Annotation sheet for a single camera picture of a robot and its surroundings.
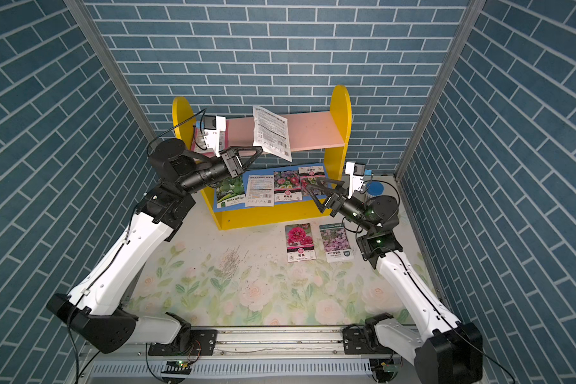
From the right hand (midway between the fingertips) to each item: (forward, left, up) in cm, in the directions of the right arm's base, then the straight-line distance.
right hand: (315, 188), depth 62 cm
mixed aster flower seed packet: (+31, +3, -26) cm, 40 cm away
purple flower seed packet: (+7, -10, -40) cm, 42 cm away
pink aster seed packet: (+25, +11, -26) cm, 38 cm away
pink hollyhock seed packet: (+6, +5, -40) cm, 41 cm away
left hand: (+1, +12, +10) cm, 15 cm away
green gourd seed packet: (+18, +33, -25) cm, 45 cm away
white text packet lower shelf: (+20, +22, -26) cm, 40 cm away
